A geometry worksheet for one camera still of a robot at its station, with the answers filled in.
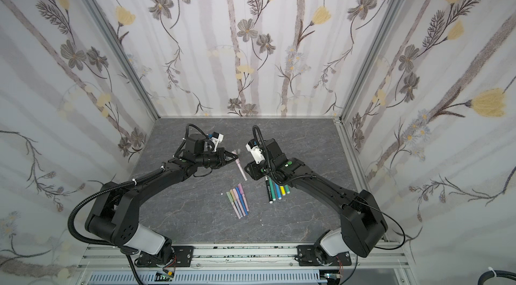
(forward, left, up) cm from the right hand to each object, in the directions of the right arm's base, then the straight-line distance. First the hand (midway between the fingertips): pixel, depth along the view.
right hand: (245, 162), depth 79 cm
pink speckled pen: (-3, 0, -6) cm, 7 cm away
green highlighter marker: (-4, -13, -17) cm, 21 cm away
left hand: (+5, +5, -1) cm, 7 cm away
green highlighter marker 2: (-4, -19, -16) cm, 26 cm away
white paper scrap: (-7, +11, -19) cm, 23 cm away
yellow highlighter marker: (-5, -17, -17) cm, 24 cm away
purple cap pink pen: (-5, +2, -18) cm, 18 cm away
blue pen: (-6, +3, -18) cm, 19 cm away
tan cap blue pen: (-11, +3, -17) cm, 21 cm away
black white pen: (-6, -11, -18) cm, 22 cm away
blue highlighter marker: (-4, -15, -17) cm, 23 cm away
